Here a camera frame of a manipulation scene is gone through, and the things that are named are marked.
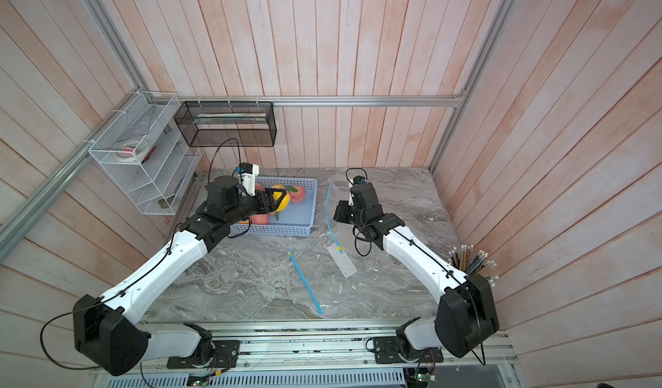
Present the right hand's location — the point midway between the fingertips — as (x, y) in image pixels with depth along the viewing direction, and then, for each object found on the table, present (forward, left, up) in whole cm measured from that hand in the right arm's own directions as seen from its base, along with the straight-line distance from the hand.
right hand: (335, 205), depth 84 cm
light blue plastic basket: (+7, +16, -19) cm, 26 cm away
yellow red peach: (-5, +15, +8) cm, 18 cm away
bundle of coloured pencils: (-16, -44, -8) cm, 47 cm away
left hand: (-2, +17, +7) cm, 19 cm away
